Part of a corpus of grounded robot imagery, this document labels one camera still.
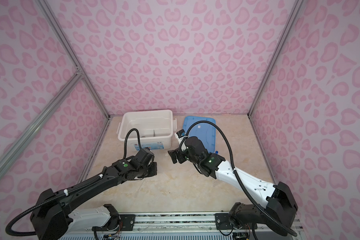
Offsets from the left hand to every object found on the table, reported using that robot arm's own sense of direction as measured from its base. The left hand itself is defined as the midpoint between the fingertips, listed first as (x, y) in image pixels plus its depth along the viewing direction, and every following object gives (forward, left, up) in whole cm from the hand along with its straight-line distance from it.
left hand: (158, 167), depth 81 cm
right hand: (+6, -10, +12) cm, 17 cm away
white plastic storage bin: (+35, +6, -9) cm, 36 cm away
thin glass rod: (-8, +12, -11) cm, 17 cm away
